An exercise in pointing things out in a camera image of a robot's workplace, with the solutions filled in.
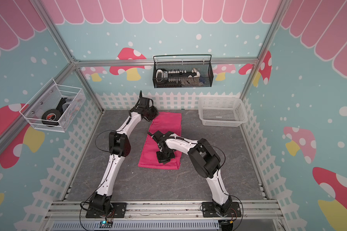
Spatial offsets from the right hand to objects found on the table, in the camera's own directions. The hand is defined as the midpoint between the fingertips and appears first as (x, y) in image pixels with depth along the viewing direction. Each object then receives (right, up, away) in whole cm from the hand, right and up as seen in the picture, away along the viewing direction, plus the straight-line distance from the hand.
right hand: (162, 162), depth 90 cm
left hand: (-5, +33, +20) cm, 39 cm away
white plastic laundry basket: (+46, +35, +30) cm, 65 cm away
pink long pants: (-1, +25, +20) cm, 32 cm away
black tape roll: (-52, +27, -21) cm, 62 cm away
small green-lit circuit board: (-27, -27, -17) cm, 42 cm away
